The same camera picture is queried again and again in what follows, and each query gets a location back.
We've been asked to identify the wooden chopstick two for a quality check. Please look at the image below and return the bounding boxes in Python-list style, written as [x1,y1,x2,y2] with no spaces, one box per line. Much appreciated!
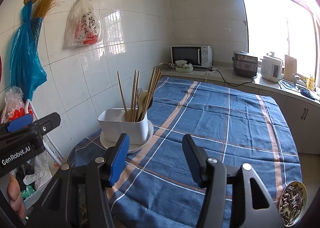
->
[133,71,140,122]

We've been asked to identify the white bowl on plate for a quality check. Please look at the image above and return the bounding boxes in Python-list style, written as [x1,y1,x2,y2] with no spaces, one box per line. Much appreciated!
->
[175,60,188,67]

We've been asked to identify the blue plaid tablecloth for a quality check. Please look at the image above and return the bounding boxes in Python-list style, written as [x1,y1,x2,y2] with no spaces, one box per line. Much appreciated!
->
[67,76,303,228]

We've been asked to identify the wooden chopstick five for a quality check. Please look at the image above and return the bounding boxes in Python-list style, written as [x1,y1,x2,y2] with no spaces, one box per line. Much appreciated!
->
[146,69,162,109]

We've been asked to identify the black air fryer appliance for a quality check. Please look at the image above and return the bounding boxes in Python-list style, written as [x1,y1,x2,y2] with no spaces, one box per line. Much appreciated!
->
[232,51,258,78]

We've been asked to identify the straw broom bundle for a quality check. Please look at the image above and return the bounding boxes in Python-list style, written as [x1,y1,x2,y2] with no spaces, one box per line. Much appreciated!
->
[33,0,63,19]

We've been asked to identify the blue plastic bag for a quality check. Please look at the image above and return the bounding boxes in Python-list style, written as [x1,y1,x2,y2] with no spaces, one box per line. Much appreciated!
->
[10,1,47,101]

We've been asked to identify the steel fork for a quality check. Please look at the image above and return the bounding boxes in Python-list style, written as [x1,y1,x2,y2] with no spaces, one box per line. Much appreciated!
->
[136,88,143,108]

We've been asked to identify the green plate with eggs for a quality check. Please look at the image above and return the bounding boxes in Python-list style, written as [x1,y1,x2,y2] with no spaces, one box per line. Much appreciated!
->
[175,64,193,74]

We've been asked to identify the clear printed plastic bag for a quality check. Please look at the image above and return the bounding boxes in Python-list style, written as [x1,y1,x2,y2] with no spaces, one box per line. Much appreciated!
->
[64,0,101,48]

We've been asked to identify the white round plate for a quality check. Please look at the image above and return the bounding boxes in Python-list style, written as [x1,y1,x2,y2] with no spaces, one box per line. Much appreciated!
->
[100,120,155,154]

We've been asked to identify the person's left hand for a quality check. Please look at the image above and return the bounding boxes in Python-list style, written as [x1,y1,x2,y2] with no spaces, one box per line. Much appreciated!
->
[7,173,26,220]

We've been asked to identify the black power cable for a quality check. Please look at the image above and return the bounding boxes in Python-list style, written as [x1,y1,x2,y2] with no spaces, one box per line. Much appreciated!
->
[208,67,258,88]

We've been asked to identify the wooden cutting board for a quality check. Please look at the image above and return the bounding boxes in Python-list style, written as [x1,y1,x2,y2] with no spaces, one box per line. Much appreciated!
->
[284,55,297,82]

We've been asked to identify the red and clear bag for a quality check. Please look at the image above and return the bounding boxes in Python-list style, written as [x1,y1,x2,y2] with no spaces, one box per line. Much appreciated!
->
[1,87,34,123]

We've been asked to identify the bowl of sunflower seeds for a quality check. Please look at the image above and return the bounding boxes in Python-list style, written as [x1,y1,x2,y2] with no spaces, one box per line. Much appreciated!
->
[279,181,308,227]

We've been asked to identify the white microwave oven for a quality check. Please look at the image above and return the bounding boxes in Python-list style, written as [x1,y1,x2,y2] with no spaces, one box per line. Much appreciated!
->
[171,45,213,69]

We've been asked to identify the long wooden chopstick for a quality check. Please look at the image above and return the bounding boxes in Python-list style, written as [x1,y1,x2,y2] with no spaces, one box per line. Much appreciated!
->
[117,71,128,121]

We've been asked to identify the wooden chopstick four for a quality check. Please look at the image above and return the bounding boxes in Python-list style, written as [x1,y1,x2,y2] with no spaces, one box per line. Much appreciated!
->
[142,68,161,118]

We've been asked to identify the wooden chopstick three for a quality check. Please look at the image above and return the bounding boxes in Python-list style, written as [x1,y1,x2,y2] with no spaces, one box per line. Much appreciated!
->
[137,68,156,121]

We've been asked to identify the white rice cooker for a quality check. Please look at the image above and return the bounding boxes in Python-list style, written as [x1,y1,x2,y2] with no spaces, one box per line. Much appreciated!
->
[260,52,283,83]

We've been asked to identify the white utensil holder box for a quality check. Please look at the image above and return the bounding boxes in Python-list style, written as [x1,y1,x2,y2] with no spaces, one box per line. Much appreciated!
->
[98,108,149,145]

